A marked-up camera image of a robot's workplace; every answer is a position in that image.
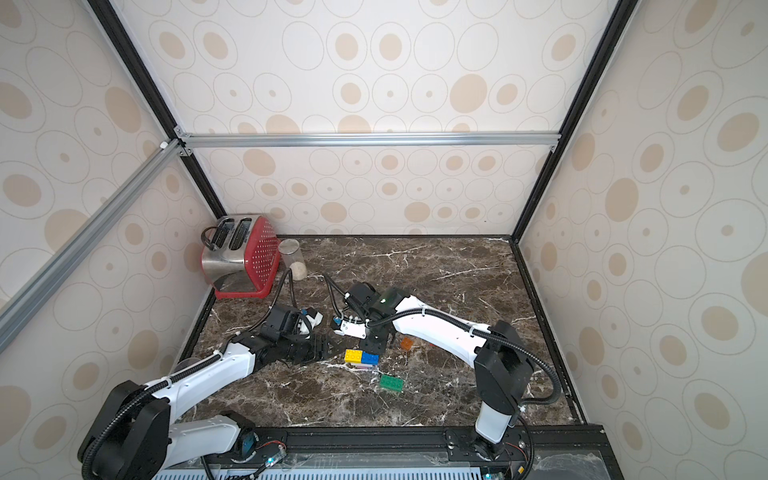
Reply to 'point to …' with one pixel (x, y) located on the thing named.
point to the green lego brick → (391, 382)
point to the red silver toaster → (240, 257)
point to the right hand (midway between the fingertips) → (380, 336)
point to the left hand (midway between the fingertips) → (342, 352)
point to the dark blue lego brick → (372, 359)
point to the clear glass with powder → (289, 249)
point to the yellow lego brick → (353, 356)
